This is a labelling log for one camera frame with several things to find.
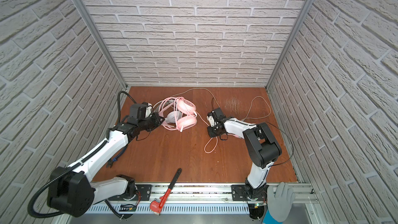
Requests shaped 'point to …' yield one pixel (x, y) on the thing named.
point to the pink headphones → (189, 118)
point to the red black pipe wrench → (156, 205)
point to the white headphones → (174, 115)
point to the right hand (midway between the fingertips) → (211, 131)
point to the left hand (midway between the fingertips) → (165, 115)
